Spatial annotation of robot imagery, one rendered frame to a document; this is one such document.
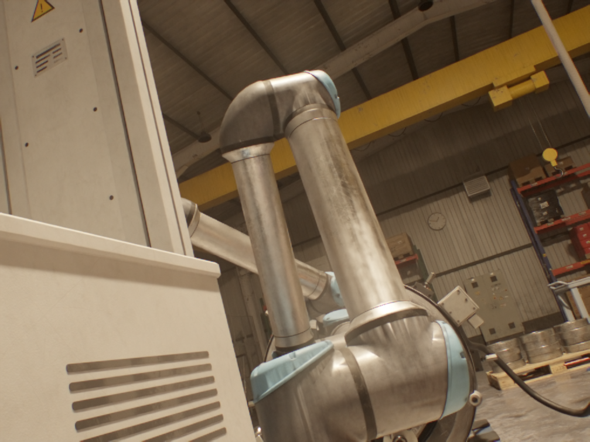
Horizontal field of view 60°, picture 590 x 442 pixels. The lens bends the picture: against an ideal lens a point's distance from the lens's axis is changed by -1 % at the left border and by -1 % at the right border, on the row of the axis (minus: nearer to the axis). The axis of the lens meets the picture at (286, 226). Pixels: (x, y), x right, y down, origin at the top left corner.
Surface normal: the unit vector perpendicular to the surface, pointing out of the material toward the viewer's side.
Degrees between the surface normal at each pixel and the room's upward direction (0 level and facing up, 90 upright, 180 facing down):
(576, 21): 90
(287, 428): 90
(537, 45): 90
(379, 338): 82
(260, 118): 122
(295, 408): 90
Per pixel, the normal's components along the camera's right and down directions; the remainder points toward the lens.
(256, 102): -0.05, -0.14
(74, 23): -0.35, -0.18
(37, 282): 0.90, -0.34
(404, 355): -0.07, -0.45
